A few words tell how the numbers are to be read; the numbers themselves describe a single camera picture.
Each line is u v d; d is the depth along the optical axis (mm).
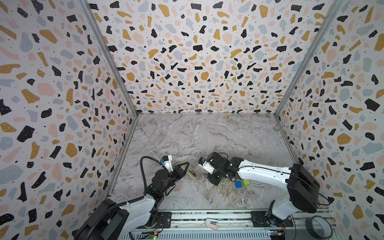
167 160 774
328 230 696
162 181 638
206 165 748
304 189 435
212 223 716
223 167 637
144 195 585
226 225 733
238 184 852
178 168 757
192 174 808
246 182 837
